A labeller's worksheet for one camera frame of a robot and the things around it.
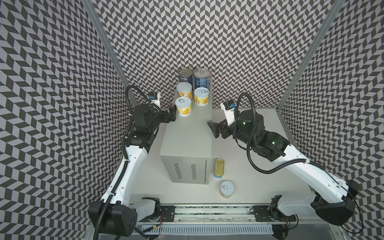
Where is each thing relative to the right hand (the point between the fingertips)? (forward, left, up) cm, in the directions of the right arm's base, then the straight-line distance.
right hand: (217, 122), depth 65 cm
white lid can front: (-19, -5, -30) cm, 36 cm away
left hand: (+11, +23, 0) cm, 26 cm away
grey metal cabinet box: (-12, +13, -1) cm, 18 cm away
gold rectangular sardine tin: (-7, -3, -33) cm, 34 cm away
